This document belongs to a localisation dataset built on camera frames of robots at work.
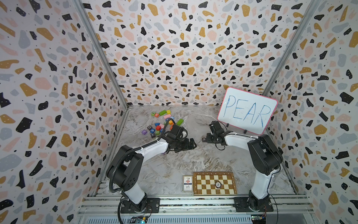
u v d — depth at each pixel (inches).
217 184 30.8
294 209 28.9
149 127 41.8
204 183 31.2
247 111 39.4
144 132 40.6
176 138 28.4
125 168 17.7
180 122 43.3
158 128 41.4
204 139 39.3
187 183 31.5
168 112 46.0
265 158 20.0
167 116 45.1
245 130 40.7
